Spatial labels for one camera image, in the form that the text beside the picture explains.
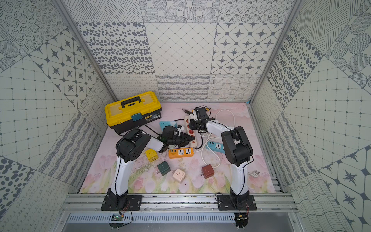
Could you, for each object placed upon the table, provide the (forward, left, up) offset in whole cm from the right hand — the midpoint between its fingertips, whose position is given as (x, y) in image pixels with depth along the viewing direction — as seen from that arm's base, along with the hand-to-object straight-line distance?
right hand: (192, 125), depth 100 cm
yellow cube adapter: (-22, +24, 0) cm, 33 cm away
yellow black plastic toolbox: (0, +43, +12) cm, 44 cm away
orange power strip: (-19, +7, -3) cm, 21 cm away
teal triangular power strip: (+3, +22, -2) cm, 22 cm away
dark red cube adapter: (-31, -9, -1) cm, 33 cm away
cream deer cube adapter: (-34, +7, 0) cm, 34 cm away
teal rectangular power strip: (-15, -15, -3) cm, 22 cm away
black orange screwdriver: (+17, +4, -4) cm, 18 cm away
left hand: (-10, -2, -1) cm, 10 cm away
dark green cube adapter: (-30, +16, 0) cm, 34 cm away
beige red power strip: (-4, 0, -2) cm, 5 cm away
